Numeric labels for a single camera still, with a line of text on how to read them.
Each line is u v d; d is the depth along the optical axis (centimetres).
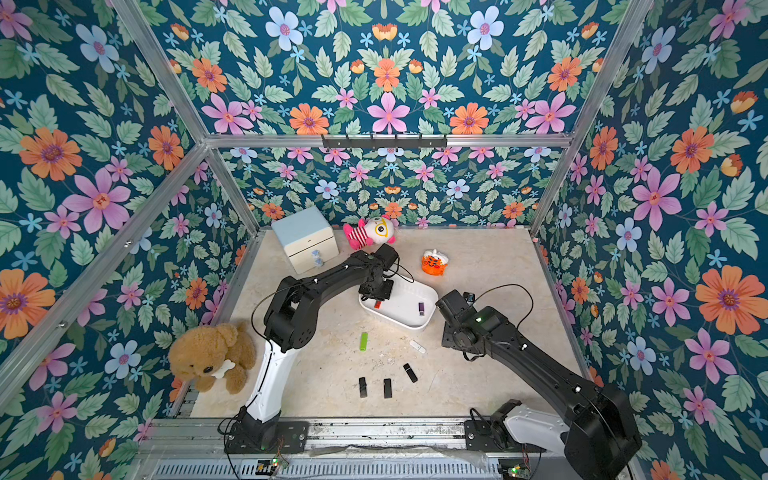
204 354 69
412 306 99
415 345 89
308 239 98
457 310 62
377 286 84
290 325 58
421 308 96
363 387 82
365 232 111
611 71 75
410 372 84
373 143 93
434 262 104
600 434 39
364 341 91
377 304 98
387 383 82
